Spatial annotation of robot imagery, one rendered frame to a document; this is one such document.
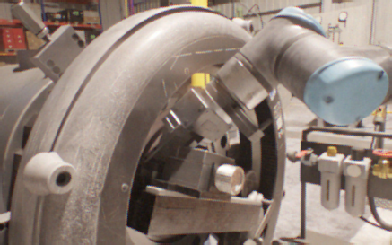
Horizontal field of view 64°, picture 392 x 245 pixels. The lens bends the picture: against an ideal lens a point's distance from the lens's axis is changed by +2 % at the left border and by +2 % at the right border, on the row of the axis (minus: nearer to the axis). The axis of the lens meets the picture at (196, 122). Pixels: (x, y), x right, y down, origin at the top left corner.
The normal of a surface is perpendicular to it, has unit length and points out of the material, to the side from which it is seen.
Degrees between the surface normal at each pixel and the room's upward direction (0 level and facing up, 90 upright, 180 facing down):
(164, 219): 90
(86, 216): 86
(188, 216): 90
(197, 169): 65
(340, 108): 115
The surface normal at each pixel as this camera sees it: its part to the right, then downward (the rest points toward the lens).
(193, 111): -0.42, -0.23
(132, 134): 0.79, 0.08
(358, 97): 0.26, 0.57
